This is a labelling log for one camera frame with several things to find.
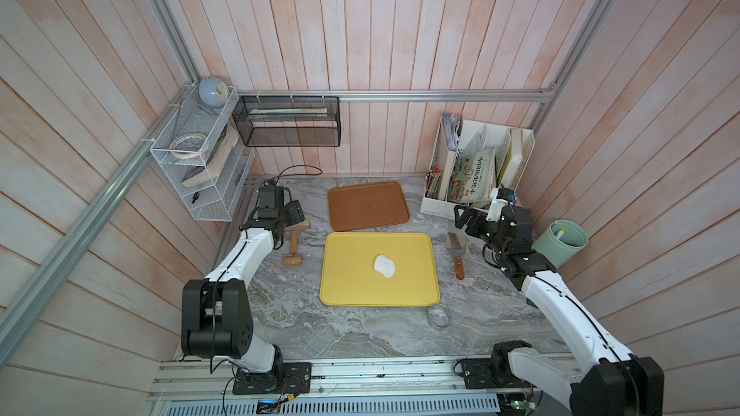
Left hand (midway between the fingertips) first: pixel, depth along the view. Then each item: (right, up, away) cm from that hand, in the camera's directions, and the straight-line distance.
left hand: (291, 212), depth 91 cm
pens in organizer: (+48, +10, +7) cm, 49 cm away
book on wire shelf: (-18, +15, -12) cm, 26 cm away
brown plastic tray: (+25, +2, +19) cm, 31 cm away
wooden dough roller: (+1, -16, +3) cm, 16 cm away
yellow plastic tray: (+19, -21, -2) cm, 28 cm away
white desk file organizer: (+72, +20, 0) cm, 75 cm away
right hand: (+54, +2, -10) cm, 54 cm away
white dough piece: (+31, -18, +2) cm, 35 cm away
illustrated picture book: (+61, +12, +7) cm, 63 cm away
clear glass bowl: (+46, -31, -7) cm, 56 cm away
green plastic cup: (+83, -8, -7) cm, 83 cm away
